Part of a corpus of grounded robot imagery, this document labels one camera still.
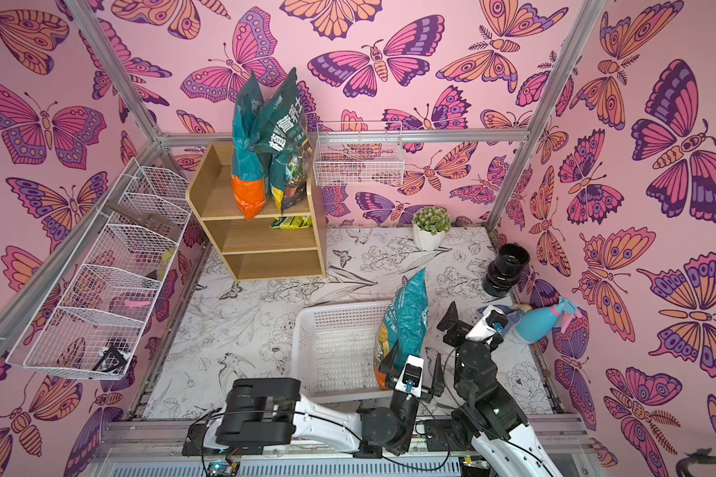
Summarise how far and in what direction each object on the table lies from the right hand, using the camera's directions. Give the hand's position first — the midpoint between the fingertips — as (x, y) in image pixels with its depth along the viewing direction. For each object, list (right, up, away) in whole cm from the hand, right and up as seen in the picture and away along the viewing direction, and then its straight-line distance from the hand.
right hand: (465, 311), depth 74 cm
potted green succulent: (-3, +23, +27) cm, 36 cm away
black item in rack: (-84, -11, -5) cm, 85 cm away
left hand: (-12, -8, -7) cm, 16 cm away
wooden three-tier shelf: (-59, +16, +16) cm, 63 cm away
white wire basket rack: (-90, -5, -3) cm, 90 cm away
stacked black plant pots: (+18, +9, +17) cm, 26 cm away
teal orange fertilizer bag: (-16, -1, -9) cm, 18 cm away
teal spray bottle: (+24, -6, +10) cm, 26 cm away
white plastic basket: (-34, -14, +14) cm, 40 cm away
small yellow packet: (-48, +24, +21) cm, 58 cm away
